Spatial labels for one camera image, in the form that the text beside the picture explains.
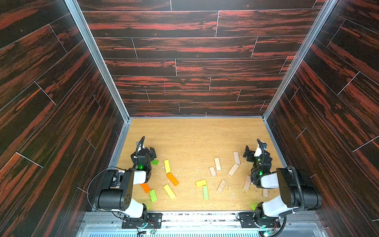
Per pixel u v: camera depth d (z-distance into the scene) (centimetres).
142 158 72
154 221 73
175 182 87
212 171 91
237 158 96
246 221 73
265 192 82
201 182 87
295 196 44
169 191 83
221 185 84
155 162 97
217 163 93
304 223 73
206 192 82
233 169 91
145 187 86
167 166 93
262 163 68
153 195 82
